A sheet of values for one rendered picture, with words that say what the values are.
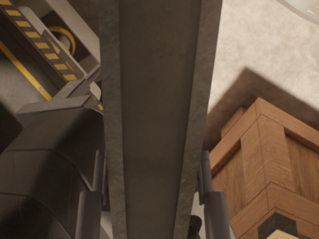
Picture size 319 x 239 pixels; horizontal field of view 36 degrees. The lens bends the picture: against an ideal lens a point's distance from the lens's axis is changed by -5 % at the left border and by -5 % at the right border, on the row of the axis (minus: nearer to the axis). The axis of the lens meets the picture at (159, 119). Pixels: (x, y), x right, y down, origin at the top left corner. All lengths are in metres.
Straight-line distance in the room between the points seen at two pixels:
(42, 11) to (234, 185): 0.59
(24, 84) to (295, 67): 0.67
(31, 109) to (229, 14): 1.00
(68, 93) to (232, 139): 1.07
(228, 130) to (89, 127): 1.15
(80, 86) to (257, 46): 1.02
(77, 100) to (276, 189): 0.86
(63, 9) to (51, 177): 0.95
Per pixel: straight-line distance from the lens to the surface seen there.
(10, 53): 0.94
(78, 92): 0.25
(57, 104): 0.22
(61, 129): 0.20
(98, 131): 0.20
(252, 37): 1.24
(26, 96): 0.98
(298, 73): 1.31
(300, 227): 1.03
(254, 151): 1.17
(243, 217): 1.09
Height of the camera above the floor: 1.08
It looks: 52 degrees down
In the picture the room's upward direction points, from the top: 175 degrees counter-clockwise
